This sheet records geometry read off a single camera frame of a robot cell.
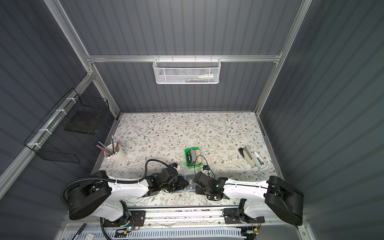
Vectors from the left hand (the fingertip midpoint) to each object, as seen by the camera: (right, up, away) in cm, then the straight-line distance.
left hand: (190, 185), depth 82 cm
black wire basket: (-62, +29, -11) cm, 69 cm away
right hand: (+4, -3, +1) cm, 5 cm away
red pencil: (-44, +21, +7) cm, 50 cm away
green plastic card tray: (-3, +17, +14) cm, 22 cm away
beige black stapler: (+37, +13, +15) cm, 42 cm away
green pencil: (-51, +20, +6) cm, 55 cm away
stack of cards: (+1, +13, +9) cm, 16 cm away
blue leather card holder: (-3, -2, -1) cm, 4 cm away
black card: (0, -1, +2) cm, 2 cm away
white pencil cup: (-42, +15, +5) cm, 45 cm away
